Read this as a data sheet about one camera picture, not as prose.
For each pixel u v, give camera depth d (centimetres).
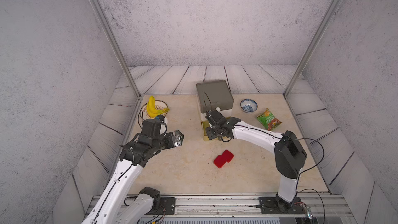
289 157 47
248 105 111
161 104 114
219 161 88
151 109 105
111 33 87
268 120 99
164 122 57
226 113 97
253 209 73
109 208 39
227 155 89
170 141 63
